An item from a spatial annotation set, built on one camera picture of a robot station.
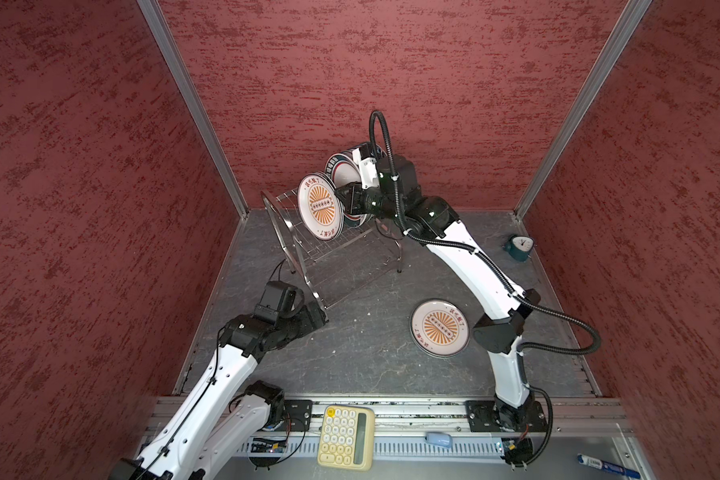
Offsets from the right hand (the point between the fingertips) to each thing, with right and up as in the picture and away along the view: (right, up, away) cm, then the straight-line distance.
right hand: (335, 197), depth 68 cm
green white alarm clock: (+63, -13, +38) cm, 75 cm away
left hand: (-7, -33, +9) cm, 35 cm away
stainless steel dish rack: (-5, -15, +39) cm, 42 cm away
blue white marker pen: (+63, -62, -1) cm, 89 cm away
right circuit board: (+43, -61, +4) cm, 74 cm away
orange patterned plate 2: (+30, -37, +20) cm, 51 cm away
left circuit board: (-18, -61, +5) cm, 64 cm away
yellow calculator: (+3, -57, +2) cm, 58 cm away
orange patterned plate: (-5, -1, +8) cm, 9 cm away
